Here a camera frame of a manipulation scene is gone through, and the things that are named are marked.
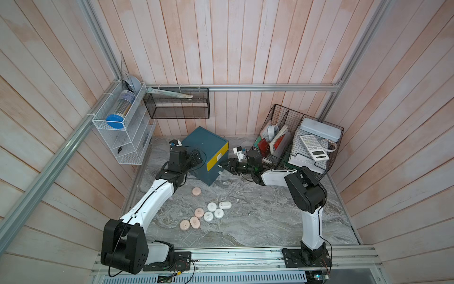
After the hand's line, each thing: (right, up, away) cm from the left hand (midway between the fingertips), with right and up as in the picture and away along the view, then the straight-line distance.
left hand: (193, 157), depth 85 cm
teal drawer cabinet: (+10, +4, +1) cm, 11 cm away
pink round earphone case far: (0, -18, +8) cm, 20 cm away
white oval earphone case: (+16, -24, +3) cm, 29 cm away
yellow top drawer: (+12, 0, -1) cm, 12 cm away
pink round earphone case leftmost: (-3, -32, -4) cm, 32 cm away
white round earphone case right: (+13, -28, 0) cm, 30 cm away
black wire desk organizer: (+54, +10, +16) cm, 57 cm away
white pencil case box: (+67, +15, +8) cm, 69 cm away
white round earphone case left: (+8, -29, -2) cm, 30 cm away
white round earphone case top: (+9, -25, +2) cm, 27 cm away
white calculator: (+61, +3, -1) cm, 61 cm away
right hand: (+13, -4, +6) cm, 15 cm away
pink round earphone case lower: (+1, -31, -3) cm, 31 cm away
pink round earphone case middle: (+3, -27, 0) cm, 28 cm away
